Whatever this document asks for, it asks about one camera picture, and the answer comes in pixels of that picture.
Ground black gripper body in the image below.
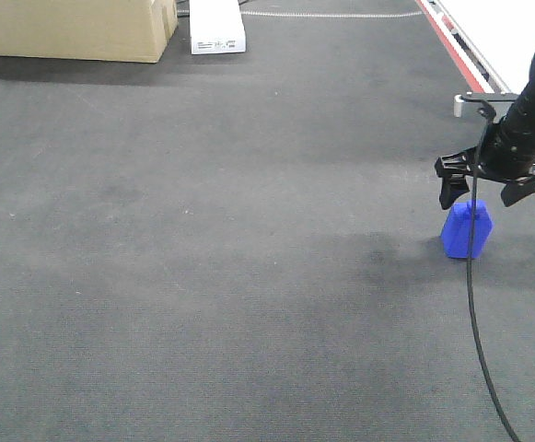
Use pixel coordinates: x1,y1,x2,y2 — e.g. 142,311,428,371
434,112,535,186

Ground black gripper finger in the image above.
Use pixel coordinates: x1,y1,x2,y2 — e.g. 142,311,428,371
438,176,471,211
500,169,535,208

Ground blue plastic box slanted corners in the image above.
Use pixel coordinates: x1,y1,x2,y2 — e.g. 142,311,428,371
439,199,495,261

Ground flat white carton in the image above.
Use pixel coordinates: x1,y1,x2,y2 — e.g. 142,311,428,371
188,0,248,56

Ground large cardboard box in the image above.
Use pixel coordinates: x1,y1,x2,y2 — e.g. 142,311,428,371
0,0,180,64

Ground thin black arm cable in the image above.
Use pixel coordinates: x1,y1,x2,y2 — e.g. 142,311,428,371
465,122,522,442

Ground whiteboard with white frame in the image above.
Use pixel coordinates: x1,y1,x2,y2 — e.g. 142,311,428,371
425,0,535,96

